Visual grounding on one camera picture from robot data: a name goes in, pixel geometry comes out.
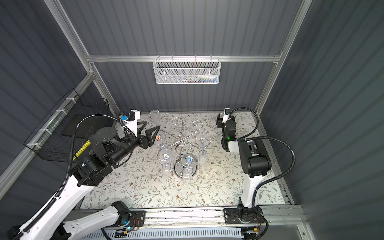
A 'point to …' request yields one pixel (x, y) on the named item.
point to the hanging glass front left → (166, 157)
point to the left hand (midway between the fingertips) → (153, 124)
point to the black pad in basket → (88, 127)
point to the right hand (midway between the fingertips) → (226, 114)
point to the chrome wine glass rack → (182, 145)
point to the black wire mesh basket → (53, 140)
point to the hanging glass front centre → (189, 161)
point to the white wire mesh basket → (186, 70)
